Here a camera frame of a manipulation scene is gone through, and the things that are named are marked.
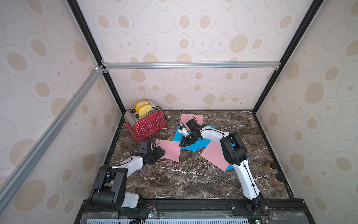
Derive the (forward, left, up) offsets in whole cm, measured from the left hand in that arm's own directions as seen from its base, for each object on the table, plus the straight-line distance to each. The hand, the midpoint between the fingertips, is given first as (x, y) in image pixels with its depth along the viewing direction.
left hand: (165, 154), depth 91 cm
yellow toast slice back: (+29, +18, +19) cm, 39 cm away
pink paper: (+5, -4, -2) cm, 7 cm away
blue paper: (+7, -21, 0) cm, 22 cm away
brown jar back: (-11, -62, +6) cm, 63 cm away
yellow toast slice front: (+23, +15, +18) cm, 33 cm away
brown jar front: (-18, -63, +7) cm, 66 cm away
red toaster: (+14, +17, +11) cm, 25 cm away
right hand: (+7, -9, -3) cm, 12 cm away
